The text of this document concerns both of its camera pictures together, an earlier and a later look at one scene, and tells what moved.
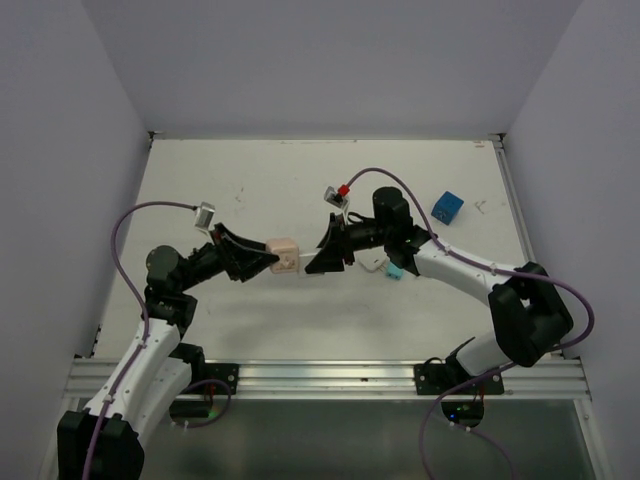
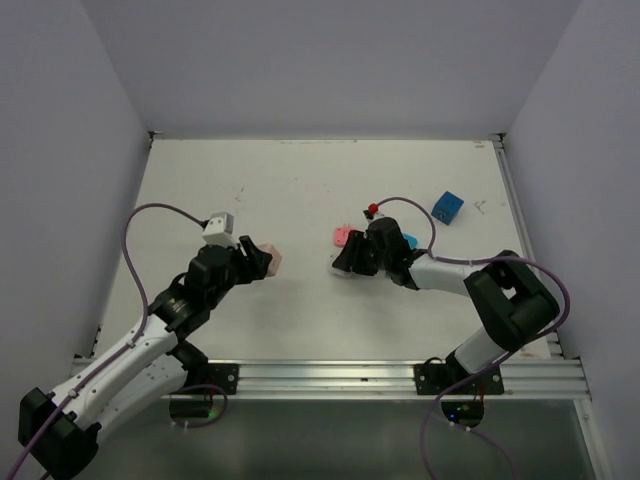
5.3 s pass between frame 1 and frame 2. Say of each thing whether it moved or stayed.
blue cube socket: stayed
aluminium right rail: stayed
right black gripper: moved
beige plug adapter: moved
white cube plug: moved
